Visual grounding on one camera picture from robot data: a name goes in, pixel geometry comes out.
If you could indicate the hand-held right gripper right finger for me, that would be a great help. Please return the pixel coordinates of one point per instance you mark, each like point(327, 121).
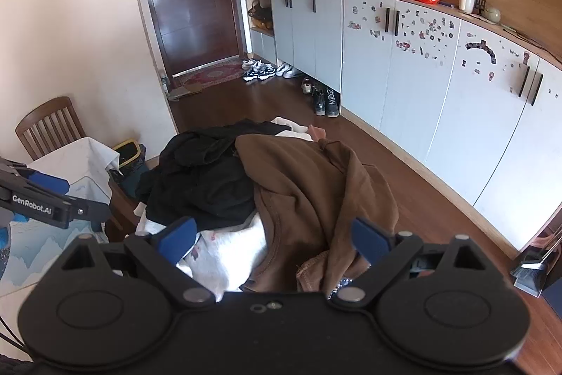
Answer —
point(371, 243)

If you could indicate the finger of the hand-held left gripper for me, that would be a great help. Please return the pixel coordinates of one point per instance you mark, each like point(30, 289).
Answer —
point(48, 184)
point(90, 211)

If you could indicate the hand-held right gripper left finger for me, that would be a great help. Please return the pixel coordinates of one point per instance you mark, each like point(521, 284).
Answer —
point(178, 239)

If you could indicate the brown sweatshirt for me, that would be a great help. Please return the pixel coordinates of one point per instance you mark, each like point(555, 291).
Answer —
point(298, 181)

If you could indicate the yellow rimmed trash bin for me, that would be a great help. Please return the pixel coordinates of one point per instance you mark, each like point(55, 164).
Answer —
point(129, 177)

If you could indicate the wooden slat-back chair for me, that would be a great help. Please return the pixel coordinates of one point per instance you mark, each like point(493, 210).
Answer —
point(48, 129)

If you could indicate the white printed garment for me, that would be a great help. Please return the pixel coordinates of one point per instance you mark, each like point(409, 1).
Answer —
point(237, 256)

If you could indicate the black garment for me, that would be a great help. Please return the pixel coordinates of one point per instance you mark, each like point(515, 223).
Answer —
point(197, 177)

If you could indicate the pink garment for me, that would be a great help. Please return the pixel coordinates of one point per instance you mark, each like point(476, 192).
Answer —
point(317, 132)

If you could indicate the black boot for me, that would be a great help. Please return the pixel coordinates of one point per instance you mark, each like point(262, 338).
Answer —
point(332, 103)
point(318, 102)

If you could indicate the flat cardboard piece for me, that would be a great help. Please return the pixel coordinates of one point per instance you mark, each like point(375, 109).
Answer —
point(184, 91)

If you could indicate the grey dustpan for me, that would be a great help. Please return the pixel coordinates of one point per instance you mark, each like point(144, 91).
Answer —
point(529, 280)

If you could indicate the white sticker covered cabinet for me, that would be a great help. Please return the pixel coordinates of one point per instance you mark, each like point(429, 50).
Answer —
point(439, 94)

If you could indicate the red patterned doormat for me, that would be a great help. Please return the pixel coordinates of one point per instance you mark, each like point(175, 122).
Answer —
point(210, 74)

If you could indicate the brown and white shoe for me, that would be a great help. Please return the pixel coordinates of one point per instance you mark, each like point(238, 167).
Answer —
point(306, 86)

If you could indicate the black and white sneaker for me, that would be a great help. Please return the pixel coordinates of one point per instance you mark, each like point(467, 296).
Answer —
point(260, 72)

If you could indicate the grey sneaker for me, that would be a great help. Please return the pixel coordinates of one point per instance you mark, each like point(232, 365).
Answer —
point(251, 64)

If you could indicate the grey shoe cabinet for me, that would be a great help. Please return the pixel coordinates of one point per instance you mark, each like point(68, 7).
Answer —
point(303, 32)

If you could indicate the black handbag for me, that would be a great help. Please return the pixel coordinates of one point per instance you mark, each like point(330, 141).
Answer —
point(260, 12)

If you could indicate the white lidded pot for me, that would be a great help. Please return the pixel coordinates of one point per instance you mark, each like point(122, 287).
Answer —
point(491, 14)

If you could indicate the white bottle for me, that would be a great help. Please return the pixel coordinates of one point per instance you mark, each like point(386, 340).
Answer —
point(466, 0)

